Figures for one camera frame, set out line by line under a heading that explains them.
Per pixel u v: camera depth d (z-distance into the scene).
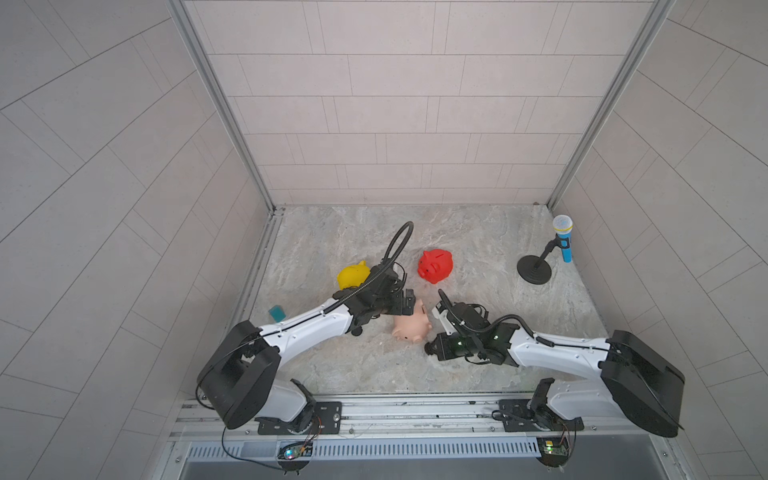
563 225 0.79
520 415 0.72
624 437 0.69
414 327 0.79
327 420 0.71
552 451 0.68
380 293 0.64
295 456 0.63
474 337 0.63
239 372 0.42
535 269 0.97
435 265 0.89
